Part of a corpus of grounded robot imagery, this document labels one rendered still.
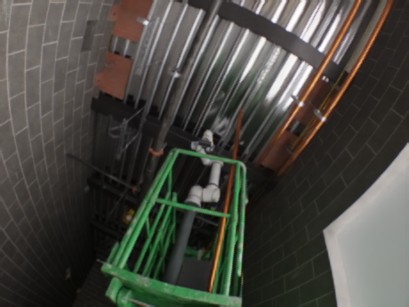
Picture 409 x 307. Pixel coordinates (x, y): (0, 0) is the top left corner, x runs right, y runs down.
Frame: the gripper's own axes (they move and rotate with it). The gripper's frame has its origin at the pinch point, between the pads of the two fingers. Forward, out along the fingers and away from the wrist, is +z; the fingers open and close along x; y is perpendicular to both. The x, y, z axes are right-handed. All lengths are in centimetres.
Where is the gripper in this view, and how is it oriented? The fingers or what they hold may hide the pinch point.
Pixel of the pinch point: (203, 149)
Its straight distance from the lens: 196.2
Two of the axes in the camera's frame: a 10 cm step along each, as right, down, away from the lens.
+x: 9.7, 2.1, -0.6
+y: 1.4, -8.2, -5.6
